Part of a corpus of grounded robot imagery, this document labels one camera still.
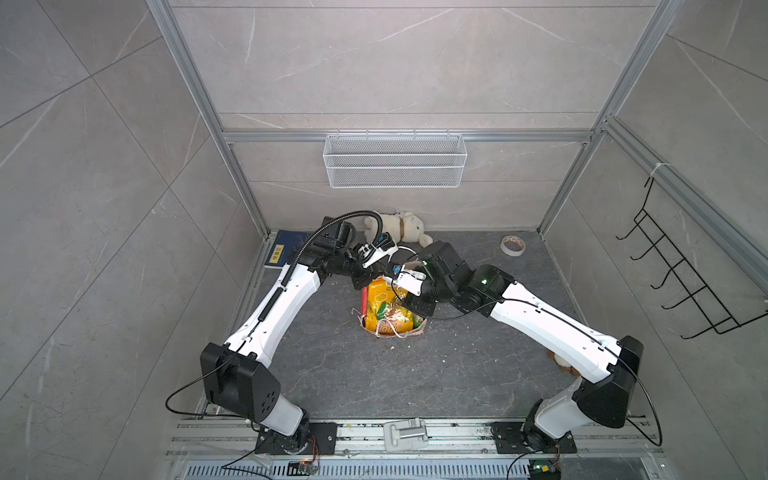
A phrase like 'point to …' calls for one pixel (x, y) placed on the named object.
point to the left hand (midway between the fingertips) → (384, 262)
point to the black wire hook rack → (705, 298)
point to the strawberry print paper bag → (419, 323)
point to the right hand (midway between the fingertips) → (405, 286)
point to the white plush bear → (405, 227)
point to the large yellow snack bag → (386, 312)
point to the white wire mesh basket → (394, 161)
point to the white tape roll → (512, 245)
